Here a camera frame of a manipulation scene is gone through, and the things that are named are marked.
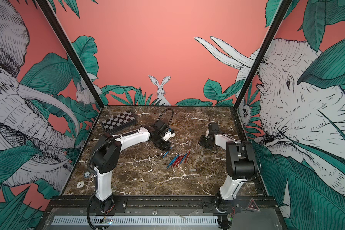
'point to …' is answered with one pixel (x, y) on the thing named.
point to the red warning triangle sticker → (252, 205)
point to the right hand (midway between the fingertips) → (199, 140)
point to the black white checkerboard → (120, 121)
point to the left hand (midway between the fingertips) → (171, 147)
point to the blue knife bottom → (184, 157)
